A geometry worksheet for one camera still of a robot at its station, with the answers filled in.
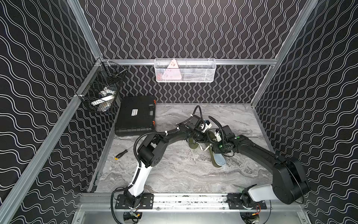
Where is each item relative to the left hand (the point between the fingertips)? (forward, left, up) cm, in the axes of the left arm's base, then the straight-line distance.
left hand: (214, 140), depth 87 cm
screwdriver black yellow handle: (-11, +61, -10) cm, 63 cm away
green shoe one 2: (+4, 0, -4) cm, 6 cm away
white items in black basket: (+8, +62, +24) cm, 67 cm away
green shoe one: (0, +13, -7) cm, 15 cm away
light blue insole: (-11, -3, -4) cm, 12 cm away
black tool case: (+19, +55, -4) cm, 58 cm away
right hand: (-3, -2, -5) cm, 6 cm away
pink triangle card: (+33, +29, +24) cm, 50 cm away
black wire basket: (+34, +75, +20) cm, 85 cm away
